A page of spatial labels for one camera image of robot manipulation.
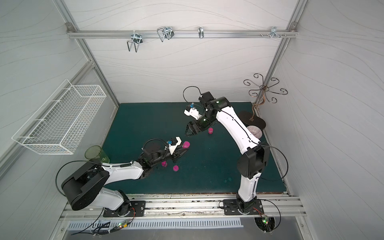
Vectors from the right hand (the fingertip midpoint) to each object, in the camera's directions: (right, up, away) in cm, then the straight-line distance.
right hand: (191, 131), depth 76 cm
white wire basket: (-61, +4, -8) cm, 62 cm away
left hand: (-2, -8, +2) cm, 9 cm away
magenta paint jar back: (-3, -7, +1) cm, 7 cm away
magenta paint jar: (+12, -1, +22) cm, 25 cm away
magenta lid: (-10, -22, +10) cm, 26 cm away
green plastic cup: (-54, -12, +6) cm, 56 cm away
